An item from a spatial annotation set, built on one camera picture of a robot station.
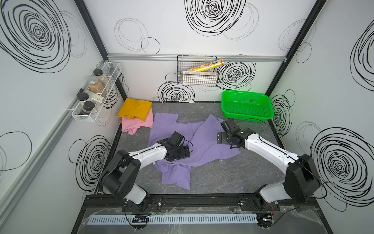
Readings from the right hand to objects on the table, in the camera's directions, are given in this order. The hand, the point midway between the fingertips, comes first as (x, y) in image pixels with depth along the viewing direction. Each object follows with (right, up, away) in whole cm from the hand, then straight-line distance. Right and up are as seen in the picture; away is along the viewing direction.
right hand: (226, 138), depth 86 cm
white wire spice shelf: (-73, +43, +8) cm, 85 cm away
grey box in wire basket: (-16, +36, +1) cm, 40 cm away
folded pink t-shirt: (-62, +7, +13) cm, 64 cm away
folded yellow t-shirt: (-62, +19, +16) cm, 67 cm away
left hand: (-26, -10, +2) cm, 28 cm away
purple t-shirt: (-24, -1, -11) cm, 27 cm away
